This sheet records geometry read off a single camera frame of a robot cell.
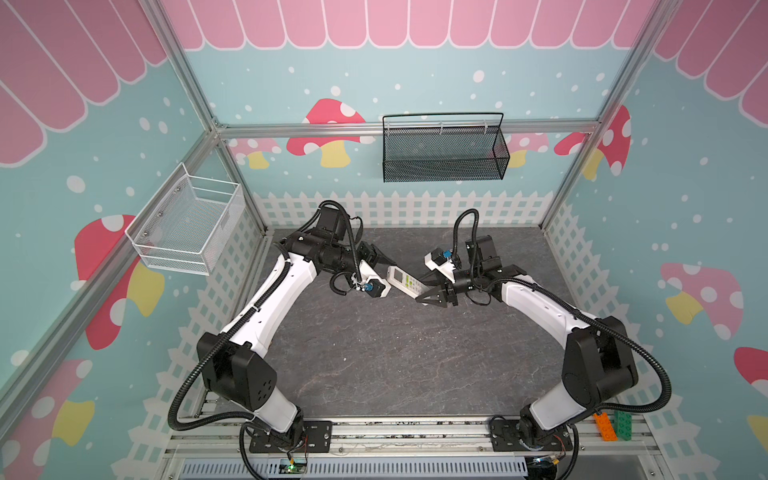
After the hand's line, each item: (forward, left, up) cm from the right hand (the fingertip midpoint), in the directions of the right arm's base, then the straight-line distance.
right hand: (418, 289), depth 79 cm
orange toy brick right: (-30, -47, -20) cm, 60 cm away
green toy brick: (-29, -51, -18) cm, 61 cm away
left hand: (+2, +8, +6) cm, 11 cm away
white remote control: (-1, +4, +4) cm, 6 cm away
